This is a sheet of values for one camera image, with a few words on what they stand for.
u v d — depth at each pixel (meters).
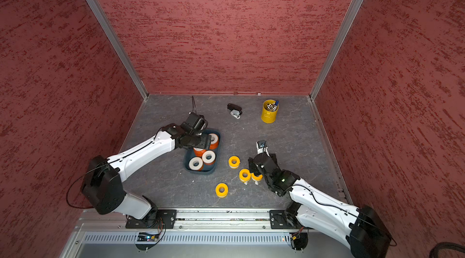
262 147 0.71
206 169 0.88
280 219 0.74
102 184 0.42
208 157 0.90
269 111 1.00
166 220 0.74
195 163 0.89
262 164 0.60
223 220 0.76
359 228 0.41
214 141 0.90
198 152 0.90
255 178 0.85
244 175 0.85
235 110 1.09
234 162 0.90
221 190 0.81
